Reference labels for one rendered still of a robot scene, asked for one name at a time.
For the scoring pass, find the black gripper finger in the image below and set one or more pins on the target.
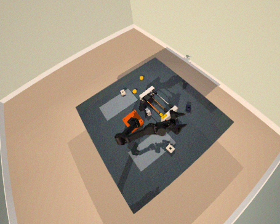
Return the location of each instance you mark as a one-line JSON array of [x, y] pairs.
[[180, 126], [179, 114]]

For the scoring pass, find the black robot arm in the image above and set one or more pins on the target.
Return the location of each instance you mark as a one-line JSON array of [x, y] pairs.
[[150, 129]]

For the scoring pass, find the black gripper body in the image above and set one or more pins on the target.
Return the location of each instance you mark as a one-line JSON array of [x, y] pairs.
[[172, 114]]

